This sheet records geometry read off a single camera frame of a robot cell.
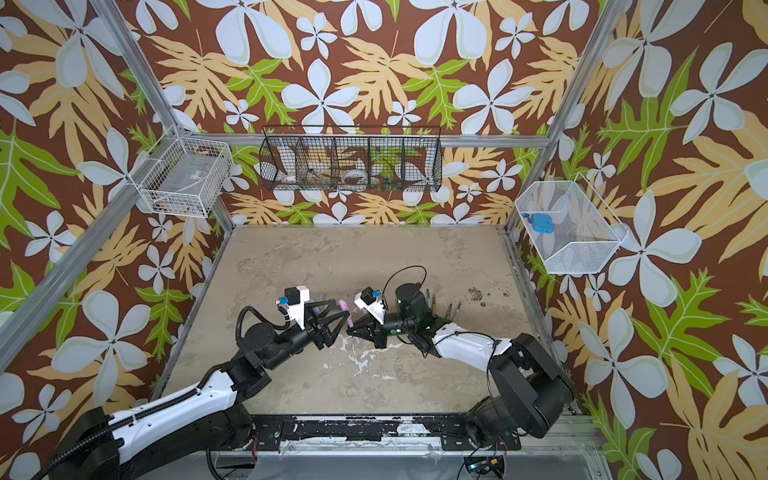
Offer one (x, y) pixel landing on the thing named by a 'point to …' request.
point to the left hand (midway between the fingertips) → (339, 305)
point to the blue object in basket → (543, 223)
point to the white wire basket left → (183, 176)
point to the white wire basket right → (571, 227)
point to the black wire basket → (352, 158)
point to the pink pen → (344, 306)
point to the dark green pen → (449, 313)
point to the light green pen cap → (322, 297)
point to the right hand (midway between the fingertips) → (350, 332)
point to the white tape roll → (355, 176)
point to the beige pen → (458, 311)
